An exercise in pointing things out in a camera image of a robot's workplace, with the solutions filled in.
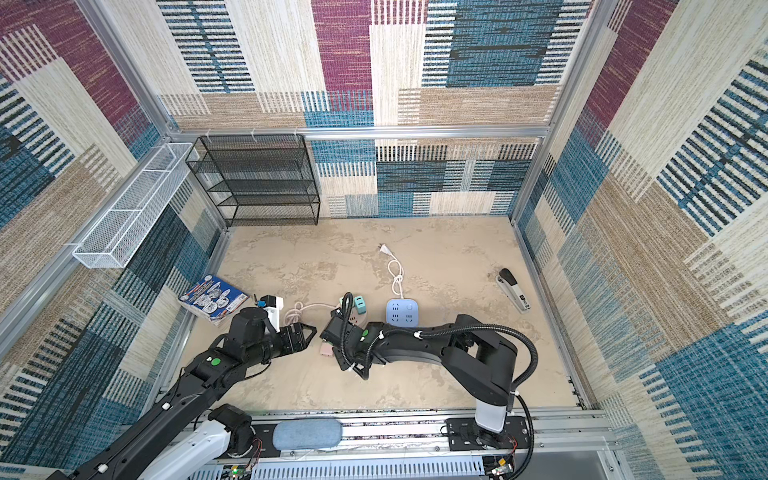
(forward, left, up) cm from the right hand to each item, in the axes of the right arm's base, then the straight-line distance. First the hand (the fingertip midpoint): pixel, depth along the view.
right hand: (351, 354), depth 85 cm
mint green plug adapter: (+4, -3, +22) cm, 22 cm away
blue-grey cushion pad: (-19, +10, +2) cm, 22 cm away
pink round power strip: (-1, -4, +23) cm, 23 cm away
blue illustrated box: (+19, +45, 0) cm, 49 cm away
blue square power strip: (+12, -15, +1) cm, 19 cm away
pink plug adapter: (+2, +7, -1) cm, 8 cm away
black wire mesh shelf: (+58, +33, +17) cm, 69 cm away
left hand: (+3, +10, +10) cm, 15 cm away
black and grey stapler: (+22, -49, +1) cm, 54 cm away
